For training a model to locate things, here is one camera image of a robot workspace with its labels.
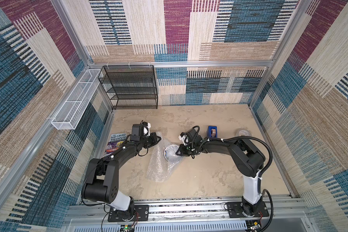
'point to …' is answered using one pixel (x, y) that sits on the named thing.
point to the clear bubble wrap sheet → (159, 166)
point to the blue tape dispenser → (212, 131)
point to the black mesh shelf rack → (131, 87)
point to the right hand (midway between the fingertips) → (179, 154)
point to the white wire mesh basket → (69, 116)
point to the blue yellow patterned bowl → (169, 153)
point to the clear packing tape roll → (243, 132)
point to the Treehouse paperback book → (116, 139)
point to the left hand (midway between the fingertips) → (161, 138)
